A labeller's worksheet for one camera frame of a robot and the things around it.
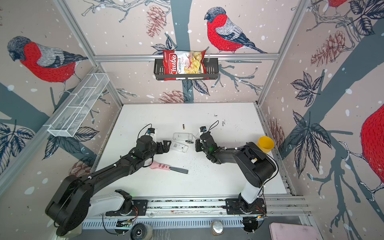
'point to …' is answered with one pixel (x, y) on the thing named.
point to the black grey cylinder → (68, 227)
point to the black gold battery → (189, 141)
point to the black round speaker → (141, 231)
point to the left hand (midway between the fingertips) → (165, 142)
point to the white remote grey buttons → (182, 136)
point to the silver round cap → (217, 227)
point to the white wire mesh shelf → (67, 120)
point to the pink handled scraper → (155, 165)
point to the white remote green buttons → (180, 147)
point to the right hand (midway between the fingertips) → (195, 143)
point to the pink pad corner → (286, 231)
